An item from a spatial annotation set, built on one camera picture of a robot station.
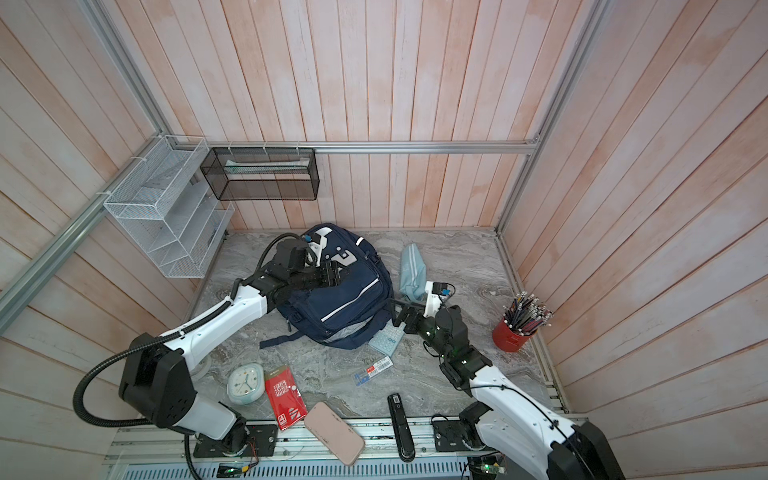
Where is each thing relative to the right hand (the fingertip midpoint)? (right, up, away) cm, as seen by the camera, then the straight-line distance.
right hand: (399, 302), depth 79 cm
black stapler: (0, -31, -6) cm, 31 cm away
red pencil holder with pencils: (+34, -5, +3) cm, 35 cm away
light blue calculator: (-3, -13, +10) cm, 17 cm away
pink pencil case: (-15, -33, -6) cm, 37 cm away
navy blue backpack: (-15, -5, +11) cm, 19 cm away
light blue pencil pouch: (+7, +7, +22) cm, 24 cm away
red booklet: (-31, -27, +2) cm, 41 cm away
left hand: (-16, +7, +3) cm, 18 cm away
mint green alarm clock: (-42, -22, 0) cm, 47 cm away
